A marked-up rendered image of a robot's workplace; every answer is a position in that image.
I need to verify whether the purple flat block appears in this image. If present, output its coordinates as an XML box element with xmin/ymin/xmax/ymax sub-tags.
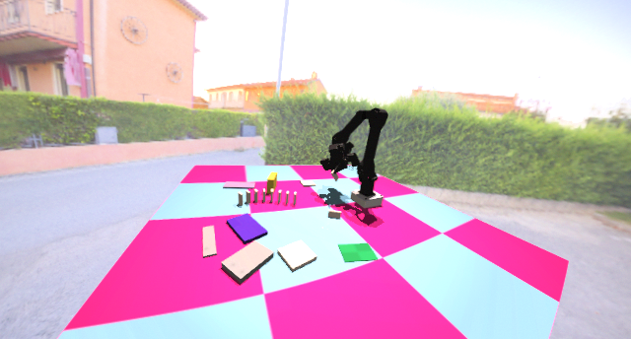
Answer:
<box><xmin>227</xmin><ymin>214</ymin><xmax>268</xmax><ymax>244</ymax></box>

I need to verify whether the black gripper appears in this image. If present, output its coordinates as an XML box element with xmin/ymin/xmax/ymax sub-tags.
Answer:
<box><xmin>320</xmin><ymin>150</ymin><xmax>360</xmax><ymax>174</ymax></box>

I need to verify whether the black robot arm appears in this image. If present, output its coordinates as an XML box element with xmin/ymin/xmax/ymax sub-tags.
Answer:
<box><xmin>328</xmin><ymin>108</ymin><xmax>388</xmax><ymax>197</ymax></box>

